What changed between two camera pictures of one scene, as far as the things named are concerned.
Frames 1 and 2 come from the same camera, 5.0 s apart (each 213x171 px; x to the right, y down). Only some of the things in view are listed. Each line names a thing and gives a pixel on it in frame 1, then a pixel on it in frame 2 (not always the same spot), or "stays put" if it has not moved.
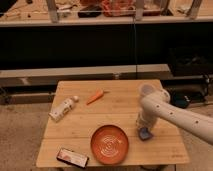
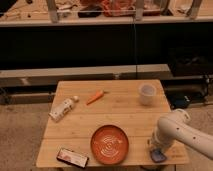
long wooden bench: [44, 77] stays put
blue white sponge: [145, 134] -> [157, 155]
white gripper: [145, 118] -> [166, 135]
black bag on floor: [188, 61] stays put
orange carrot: [99, 94] stays put
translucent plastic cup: [146, 89] stays put
